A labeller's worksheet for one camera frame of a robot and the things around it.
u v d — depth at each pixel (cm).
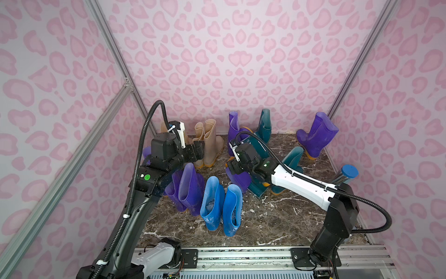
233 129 87
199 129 88
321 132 93
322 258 63
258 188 92
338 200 44
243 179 87
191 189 67
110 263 36
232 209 61
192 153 57
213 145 88
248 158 60
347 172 77
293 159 74
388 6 69
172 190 66
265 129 88
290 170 54
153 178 42
